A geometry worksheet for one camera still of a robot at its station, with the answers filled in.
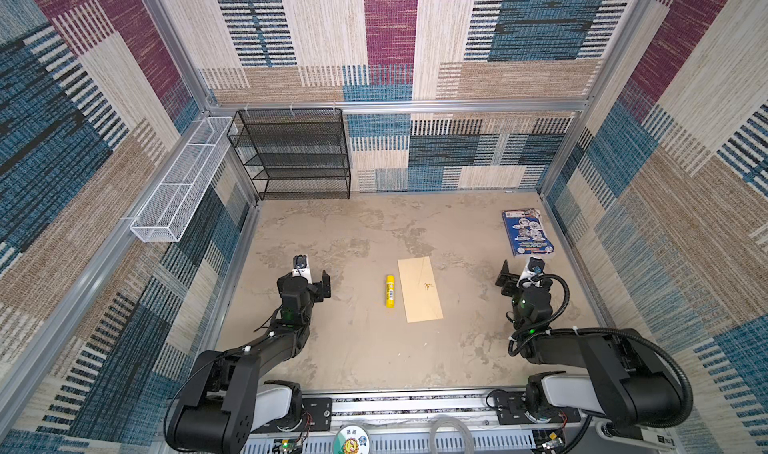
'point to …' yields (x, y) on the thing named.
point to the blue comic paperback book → (525, 231)
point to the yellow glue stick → (390, 291)
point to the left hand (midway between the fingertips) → (306, 268)
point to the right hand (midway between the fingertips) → (520, 267)
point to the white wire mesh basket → (166, 213)
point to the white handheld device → (651, 437)
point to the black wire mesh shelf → (294, 154)
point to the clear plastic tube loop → (444, 421)
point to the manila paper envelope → (421, 298)
